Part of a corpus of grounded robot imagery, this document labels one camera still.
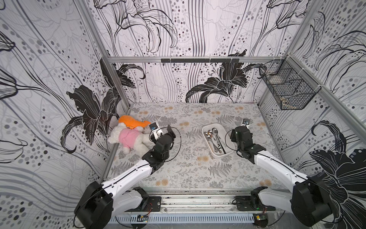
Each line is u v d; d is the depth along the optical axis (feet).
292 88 2.96
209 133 3.23
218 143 3.06
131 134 2.97
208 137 3.15
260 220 2.30
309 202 1.29
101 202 1.28
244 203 2.37
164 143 1.88
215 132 3.25
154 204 2.41
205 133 3.23
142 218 2.35
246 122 2.35
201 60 3.05
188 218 2.51
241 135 2.10
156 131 2.17
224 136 3.21
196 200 2.46
